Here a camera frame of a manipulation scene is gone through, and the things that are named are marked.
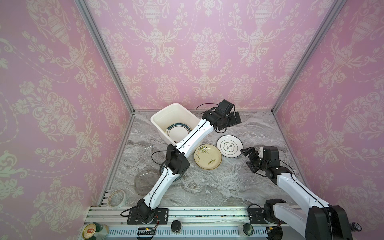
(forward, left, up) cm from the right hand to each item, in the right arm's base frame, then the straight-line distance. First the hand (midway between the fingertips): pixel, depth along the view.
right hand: (243, 154), depth 86 cm
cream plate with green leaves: (+4, +20, -9) cm, 22 cm away
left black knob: (-33, +37, +2) cm, 50 cm away
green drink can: (-34, +71, +3) cm, 78 cm away
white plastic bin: (+29, +41, +7) cm, 51 cm away
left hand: (+14, +3, +13) cm, 19 cm away
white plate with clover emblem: (+11, +5, -8) cm, 14 cm away
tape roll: (-19, +71, -8) cm, 74 cm away
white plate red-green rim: (+22, +39, -4) cm, 45 cm away
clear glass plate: (-9, +58, -9) cm, 59 cm away
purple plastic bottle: (-37, -29, +12) cm, 49 cm away
